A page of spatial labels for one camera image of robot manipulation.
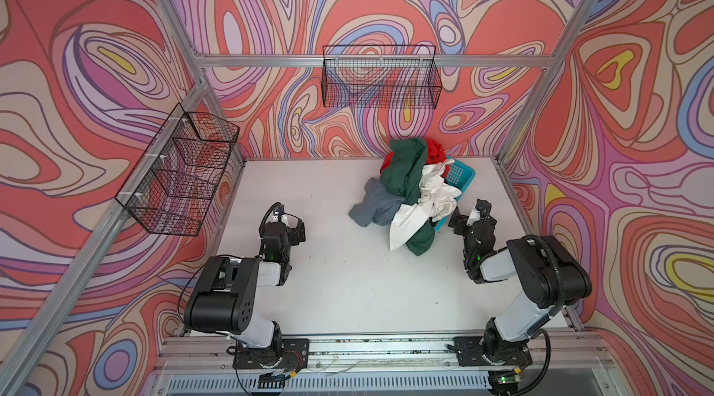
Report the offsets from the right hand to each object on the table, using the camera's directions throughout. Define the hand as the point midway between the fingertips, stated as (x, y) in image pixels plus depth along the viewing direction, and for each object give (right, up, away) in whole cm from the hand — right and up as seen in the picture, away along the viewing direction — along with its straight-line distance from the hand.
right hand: (469, 213), depth 94 cm
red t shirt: (-10, +22, +7) cm, 25 cm away
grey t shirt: (-32, +3, -4) cm, 32 cm away
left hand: (-63, -2, -1) cm, 63 cm away
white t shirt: (-12, +5, -3) cm, 13 cm away
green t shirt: (-24, +14, -4) cm, 28 cm away
